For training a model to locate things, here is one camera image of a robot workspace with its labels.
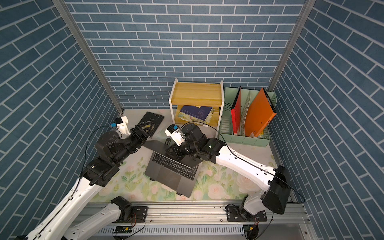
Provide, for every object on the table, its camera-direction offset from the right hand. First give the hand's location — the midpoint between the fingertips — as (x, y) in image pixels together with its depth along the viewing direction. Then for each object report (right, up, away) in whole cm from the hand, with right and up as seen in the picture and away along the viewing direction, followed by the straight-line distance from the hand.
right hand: (167, 151), depth 67 cm
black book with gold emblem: (-19, +15, +45) cm, 51 cm away
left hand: (-4, +12, -4) cm, 13 cm away
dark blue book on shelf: (+16, +19, +29) cm, 38 cm away
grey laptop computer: (+1, -15, +15) cm, 22 cm away
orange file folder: (+53, +19, +24) cm, 61 cm away
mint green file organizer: (+34, +7, +40) cm, 53 cm away
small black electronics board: (-23, -39, +5) cm, 46 cm away
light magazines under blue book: (+18, +13, +25) cm, 33 cm away
